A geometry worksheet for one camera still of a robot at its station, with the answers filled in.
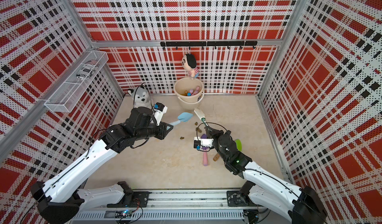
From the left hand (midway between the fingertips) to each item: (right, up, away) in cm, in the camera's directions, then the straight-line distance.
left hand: (172, 127), depth 70 cm
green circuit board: (-22, -42, 0) cm, 47 cm away
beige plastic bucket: (+6, +20, +32) cm, 38 cm away
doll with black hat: (+7, +38, +21) cm, 44 cm away
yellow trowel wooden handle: (+4, +20, +32) cm, 38 cm away
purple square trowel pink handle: (+11, +22, +35) cm, 43 cm away
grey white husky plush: (-26, +16, +28) cm, 42 cm away
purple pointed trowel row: (+16, -22, +14) cm, 31 cm away
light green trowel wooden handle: (+23, -19, +17) cm, 34 cm away
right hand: (+20, 0, +7) cm, 21 cm away
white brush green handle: (+14, +5, +11) cm, 19 cm away
